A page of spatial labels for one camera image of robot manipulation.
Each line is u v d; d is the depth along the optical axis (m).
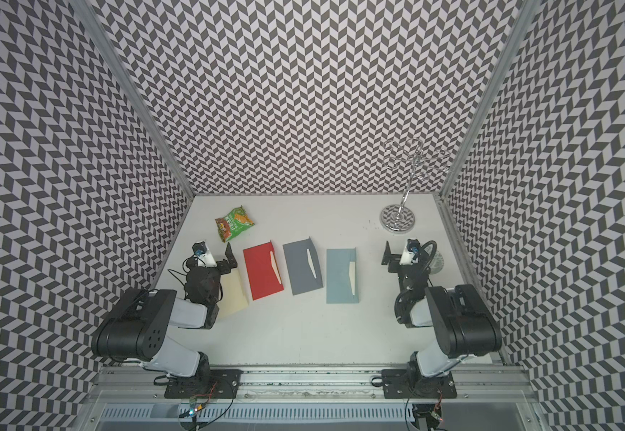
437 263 0.94
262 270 0.96
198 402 0.67
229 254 0.84
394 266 0.81
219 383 0.72
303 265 0.97
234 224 1.05
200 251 0.75
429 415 0.69
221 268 0.82
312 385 0.75
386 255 0.87
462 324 0.45
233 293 0.91
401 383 0.73
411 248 0.74
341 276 0.94
